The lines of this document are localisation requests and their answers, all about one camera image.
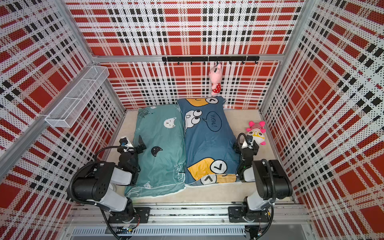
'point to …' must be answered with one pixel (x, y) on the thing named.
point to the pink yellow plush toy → (257, 131)
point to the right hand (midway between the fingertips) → (246, 138)
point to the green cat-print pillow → (163, 162)
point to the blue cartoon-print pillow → (212, 156)
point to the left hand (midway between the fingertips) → (135, 137)
